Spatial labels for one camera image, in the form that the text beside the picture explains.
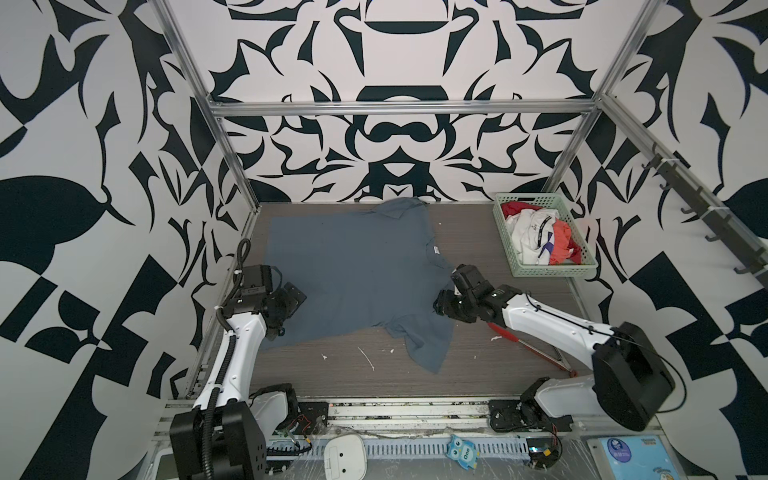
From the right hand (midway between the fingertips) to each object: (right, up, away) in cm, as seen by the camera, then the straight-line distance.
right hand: (440, 304), depth 86 cm
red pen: (+27, -13, -2) cm, 30 cm away
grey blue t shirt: (-22, +8, +12) cm, 27 cm away
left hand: (-41, +1, -3) cm, 42 cm away
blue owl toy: (+2, -29, -18) cm, 34 cm away
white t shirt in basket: (+33, +20, +13) cm, 40 cm away
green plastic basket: (+47, +33, +29) cm, 64 cm away
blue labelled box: (+38, -28, -22) cm, 51 cm away
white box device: (-24, -29, -20) cm, 43 cm away
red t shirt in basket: (+43, +15, +13) cm, 48 cm away
